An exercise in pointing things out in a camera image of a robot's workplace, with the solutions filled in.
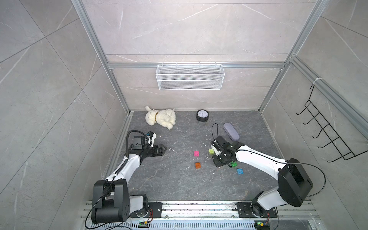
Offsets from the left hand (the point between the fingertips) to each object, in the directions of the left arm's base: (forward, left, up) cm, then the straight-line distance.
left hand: (160, 146), depth 89 cm
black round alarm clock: (+32, -30, -7) cm, 44 cm away
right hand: (-9, -35, -4) cm, 37 cm away
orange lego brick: (-10, -23, -7) cm, 26 cm away
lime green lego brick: (-1, -33, -6) cm, 33 cm away
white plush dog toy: (+23, -2, +1) cm, 23 cm away
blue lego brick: (-15, -49, -7) cm, 51 cm away
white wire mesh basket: (+44, -20, +21) cm, 53 cm away
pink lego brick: (-2, -23, -7) cm, 24 cm away
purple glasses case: (+15, -50, -6) cm, 52 cm away
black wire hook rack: (-20, -82, +25) cm, 88 cm away
